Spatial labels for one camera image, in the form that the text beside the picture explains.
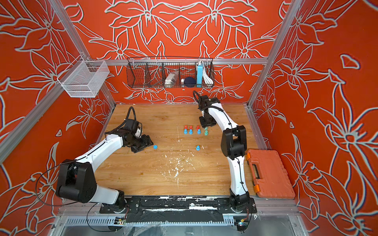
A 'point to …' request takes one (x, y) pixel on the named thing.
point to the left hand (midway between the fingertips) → (149, 144)
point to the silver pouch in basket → (172, 80)
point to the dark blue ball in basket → (190, 82)
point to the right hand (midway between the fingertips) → (204, 125)
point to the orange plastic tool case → (269, 175)
